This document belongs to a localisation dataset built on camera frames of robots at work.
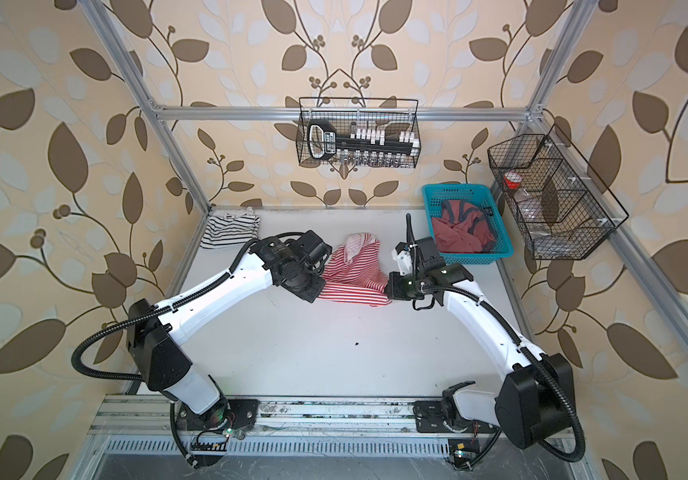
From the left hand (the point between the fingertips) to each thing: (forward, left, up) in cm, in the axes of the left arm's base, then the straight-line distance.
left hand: (316, 288), depth 79 cm
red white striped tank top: (+13, -9, -14) cm, 21 cm away
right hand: (+1, -19, -2) cm, 19 cm away
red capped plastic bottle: (+31, -56, +13) cm, 65 cm away
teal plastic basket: (+46, -56, -7) cm, 73 cm away
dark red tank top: (+32, -48, -10) cm, 59 cm away
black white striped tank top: (+31, +38, -14) cm, 51 cm away
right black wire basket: (+14, -62, +17) cm, 66 cm away
